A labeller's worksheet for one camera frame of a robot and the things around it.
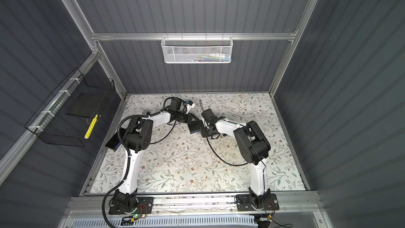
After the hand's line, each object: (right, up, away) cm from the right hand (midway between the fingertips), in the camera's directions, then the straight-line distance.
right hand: (206, 133), depth 99 cm
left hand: (-5, +8, +4) cm, 10 cm away
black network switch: (-7, +5, 0) cm, 8 cm away
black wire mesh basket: (-65, +12, -27) cm, 71 cm away
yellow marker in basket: (-51, +7, -30) cm, 60 cm away
